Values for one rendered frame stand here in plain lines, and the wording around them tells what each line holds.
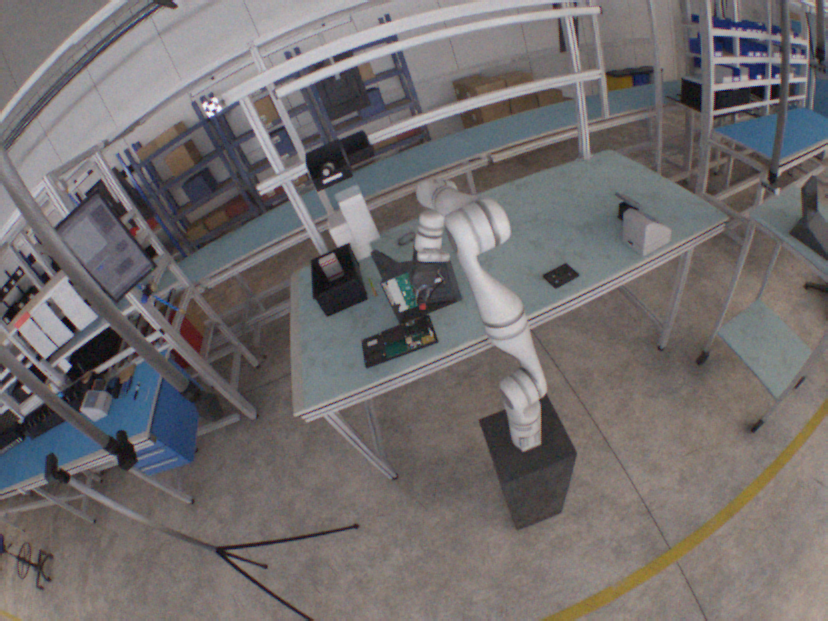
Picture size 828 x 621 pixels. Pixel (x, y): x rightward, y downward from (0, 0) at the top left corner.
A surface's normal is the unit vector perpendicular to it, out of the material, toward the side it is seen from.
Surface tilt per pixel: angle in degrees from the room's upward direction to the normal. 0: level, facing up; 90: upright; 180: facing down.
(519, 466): 0
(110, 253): 101
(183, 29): 90
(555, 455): 0
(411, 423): 0
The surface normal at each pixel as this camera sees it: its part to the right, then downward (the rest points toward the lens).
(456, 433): -0.29, -0.68
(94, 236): 0.67, 0.51
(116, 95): 0.26, 0.62
